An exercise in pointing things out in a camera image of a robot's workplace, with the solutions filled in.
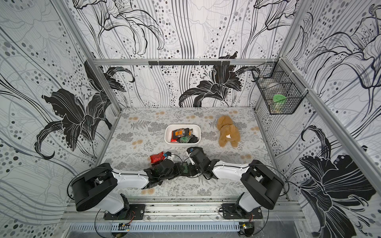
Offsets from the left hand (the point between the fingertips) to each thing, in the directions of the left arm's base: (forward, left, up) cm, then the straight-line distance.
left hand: (186, 171), depth 86 cm
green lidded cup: (+28, -49, +33) cm, 65 cm away
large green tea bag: (-3, 0, +12) cm, 13 cm away
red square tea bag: (+7, +19, +1) cm, 20 cm away
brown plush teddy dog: (+20, -24, +13) cm, 34 cm away
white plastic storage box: (+27, -5, +2) cm, 28 cm away
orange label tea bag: (+26, +5, +3) cm, 27 cm away
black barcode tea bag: (+21, -3, +2) cm, 21 cm away
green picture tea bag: (+20, +2, +2) cm, 21 cm away
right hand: (+4, -2, 0) cm, 4 cm away
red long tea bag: (+23, +11, 0) cm, 25 cm away
